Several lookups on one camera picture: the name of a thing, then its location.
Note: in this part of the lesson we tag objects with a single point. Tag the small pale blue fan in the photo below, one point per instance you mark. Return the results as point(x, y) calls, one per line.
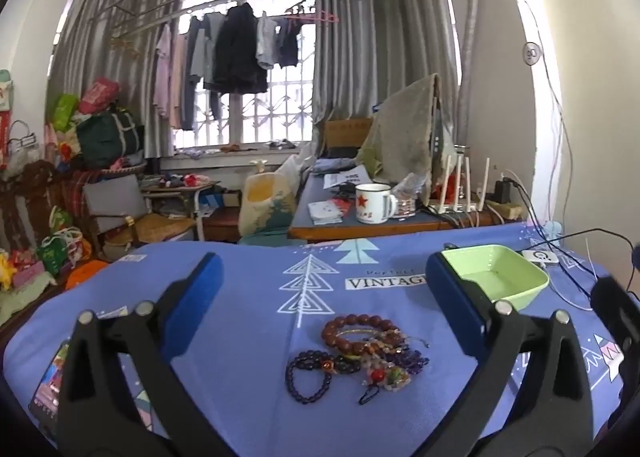
point(552, 230)

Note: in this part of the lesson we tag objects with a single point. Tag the cream tote bag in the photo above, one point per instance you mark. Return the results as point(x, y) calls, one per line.
point(265, 207)

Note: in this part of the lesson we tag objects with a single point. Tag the dark hanging jacket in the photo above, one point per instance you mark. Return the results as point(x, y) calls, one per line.
point(240, 47)

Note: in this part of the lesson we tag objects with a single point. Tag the white router with antennas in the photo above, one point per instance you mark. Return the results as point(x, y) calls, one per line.
point(450, 208)

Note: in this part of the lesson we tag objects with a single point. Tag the white printed papers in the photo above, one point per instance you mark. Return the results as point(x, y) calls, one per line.
point(347, 177)

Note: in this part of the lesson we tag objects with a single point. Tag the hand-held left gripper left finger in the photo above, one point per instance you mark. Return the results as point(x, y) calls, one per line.
point(200, 297)

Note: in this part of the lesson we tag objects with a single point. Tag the clear plastic bag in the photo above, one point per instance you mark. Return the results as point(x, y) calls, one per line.
point(410, 192)

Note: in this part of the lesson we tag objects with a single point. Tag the round wall hook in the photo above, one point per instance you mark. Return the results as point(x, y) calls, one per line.
point(531, 53)

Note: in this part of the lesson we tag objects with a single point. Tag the grey insulated pipe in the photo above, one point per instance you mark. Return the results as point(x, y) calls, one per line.
point(470, 37)

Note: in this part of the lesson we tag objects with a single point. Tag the black smartphone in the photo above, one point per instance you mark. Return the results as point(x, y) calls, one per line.
point(47, 392)

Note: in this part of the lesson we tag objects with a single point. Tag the small card packs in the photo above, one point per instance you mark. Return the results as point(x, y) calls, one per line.
point(327, 211)

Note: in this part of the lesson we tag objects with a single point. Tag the wooden desk with blue top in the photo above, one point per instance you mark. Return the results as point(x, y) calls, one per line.
point(400, 232)

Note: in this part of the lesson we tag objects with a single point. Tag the pink hanging shirt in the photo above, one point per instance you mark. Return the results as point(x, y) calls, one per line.
point(162, 72)

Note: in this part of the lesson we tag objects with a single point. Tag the window with metal grille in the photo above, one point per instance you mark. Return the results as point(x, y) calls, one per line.
point(280, 107)

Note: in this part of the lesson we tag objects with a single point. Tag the black monitor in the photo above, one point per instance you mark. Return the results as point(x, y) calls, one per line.
point(442, 147)

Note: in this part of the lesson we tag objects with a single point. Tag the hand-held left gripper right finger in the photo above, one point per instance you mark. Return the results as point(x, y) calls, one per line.
point(450, 307)

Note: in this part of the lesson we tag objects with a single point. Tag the grey curtain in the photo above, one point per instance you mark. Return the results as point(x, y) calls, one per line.
point(100, 62)
point(360, 37)

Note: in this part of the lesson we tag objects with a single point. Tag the bright green plastic bag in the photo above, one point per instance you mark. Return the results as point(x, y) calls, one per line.
point(65, 112)

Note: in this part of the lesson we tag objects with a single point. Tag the green and white shopping bag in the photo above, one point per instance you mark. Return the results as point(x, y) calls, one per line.
point(60, 249)

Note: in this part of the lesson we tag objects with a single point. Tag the blue printed tablecloth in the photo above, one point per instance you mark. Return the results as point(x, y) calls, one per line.
point(250, 337)

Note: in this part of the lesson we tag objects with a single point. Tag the white power bank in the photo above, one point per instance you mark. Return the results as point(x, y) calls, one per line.
point(542, 257)

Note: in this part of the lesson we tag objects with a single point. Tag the white enamel mug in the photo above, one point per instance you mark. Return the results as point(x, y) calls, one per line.
point(372, 207)

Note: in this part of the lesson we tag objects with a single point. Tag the black charger plug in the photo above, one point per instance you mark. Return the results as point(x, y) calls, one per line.
point(502, 189)

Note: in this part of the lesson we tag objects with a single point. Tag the dark green duffel bag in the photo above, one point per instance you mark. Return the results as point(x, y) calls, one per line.
point(107, 137)

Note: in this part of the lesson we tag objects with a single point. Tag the green square plastic bowl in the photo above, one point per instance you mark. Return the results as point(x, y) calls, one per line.
point(495, 277)

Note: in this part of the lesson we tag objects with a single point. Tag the pink bag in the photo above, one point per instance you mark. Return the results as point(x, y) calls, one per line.
point(100, 94)

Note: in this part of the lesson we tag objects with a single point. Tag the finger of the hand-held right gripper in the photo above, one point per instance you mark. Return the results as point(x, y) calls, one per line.
point(636, 256)
point(617, 304)

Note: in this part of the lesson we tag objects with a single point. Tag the grey-green towel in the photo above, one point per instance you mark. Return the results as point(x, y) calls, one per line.
point(405, 132)

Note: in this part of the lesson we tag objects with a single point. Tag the grey folding chair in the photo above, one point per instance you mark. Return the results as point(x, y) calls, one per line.
point(115, 202)

